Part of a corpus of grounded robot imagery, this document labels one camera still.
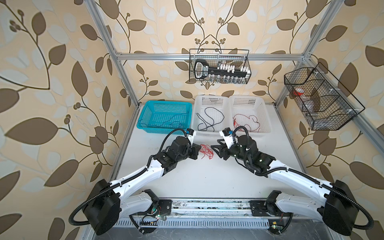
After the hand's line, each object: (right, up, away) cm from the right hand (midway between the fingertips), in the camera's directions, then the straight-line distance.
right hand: (215, 144), depth 76 cm
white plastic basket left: (+1, +16, +39) cm, 42 cm away
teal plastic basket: (-36, +14, +36) cm, 53 cm away
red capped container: (+46, +28, +4) cm, 54 cm away
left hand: (-7, -1, +2) cm, 7 cm away
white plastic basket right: (+32, +18, +40) cm, 54 cm away
